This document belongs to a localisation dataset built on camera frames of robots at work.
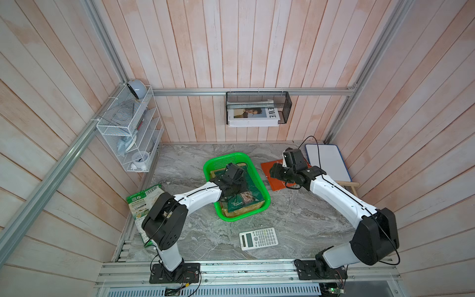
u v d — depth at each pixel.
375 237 0.42
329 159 1.11
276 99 0.98
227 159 1.02
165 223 0.46
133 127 0.76
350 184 0.98
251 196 0.89
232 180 0.69
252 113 0.95
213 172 0.98
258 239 0.81
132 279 0.74
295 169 0.65
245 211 0.88
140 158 0.90
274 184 0.98
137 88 0.82
